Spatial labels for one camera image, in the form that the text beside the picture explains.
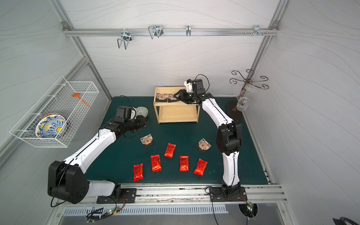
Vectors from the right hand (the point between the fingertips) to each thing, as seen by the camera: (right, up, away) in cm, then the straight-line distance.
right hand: (175, 95), depth 88 cm
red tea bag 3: (-12, -42, -4) cm, 44 cm away
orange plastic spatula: (-56, -1, -9) cm, 57 cm away
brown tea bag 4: (+19, -33, +5) cm, 38 cm away
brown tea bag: (-20, -30, +7) cm, 37 cm away
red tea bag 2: (-21, -45, -8) cm, 51 cm away
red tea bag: (-3, -36, 0) cm, 36 cm away
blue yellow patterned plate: (-54, -16, -26) cm, 62 cm away
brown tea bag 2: (-4, 0, +5) cm, 6 cm away
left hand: (-17, -17, -5) cm, 24 cm away
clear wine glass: (+44, -5, +1) cm, 44 cm away
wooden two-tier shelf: (-6, -9, +22) cm, 25 cm away
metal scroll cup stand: (+46, +9, 0) cm, 47 cm away
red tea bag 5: (+15, -44, -8) cm, 47 cm away
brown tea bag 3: (-10, 0, +5) cm, 11 cm away
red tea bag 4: (+6, -42, -5) cm, 43 cm away
